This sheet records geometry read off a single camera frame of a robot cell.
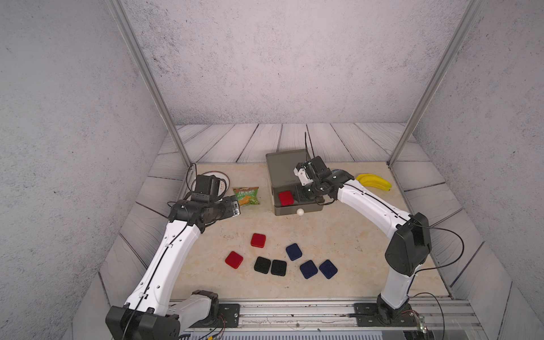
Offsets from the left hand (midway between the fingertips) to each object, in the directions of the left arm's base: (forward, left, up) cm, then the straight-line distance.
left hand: (233, 206), depth 76 cm
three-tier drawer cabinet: (+10, -20, -4) cm, 23 cm away
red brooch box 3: (-10, +2, -23) cm, 25 cm away
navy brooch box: (-8, -22, -22) cm, 32 cm away
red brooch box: (+8, -19, -7) cm, 22 cm away
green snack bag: (+18, -1, -18) cm, 25 cm away
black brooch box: (-13, -9, -22) cm, 27 cm away
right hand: (+7, -23, -4) cm, 24 cm away
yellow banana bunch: (+26, -65, -18) cm, 72 cm away
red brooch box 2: (-2, -7, -22) cm, 23 cm away
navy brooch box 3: (-15, -35, -22) cm, 44 cm away
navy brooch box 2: (-15, -27, -22) cm, 38 cm away
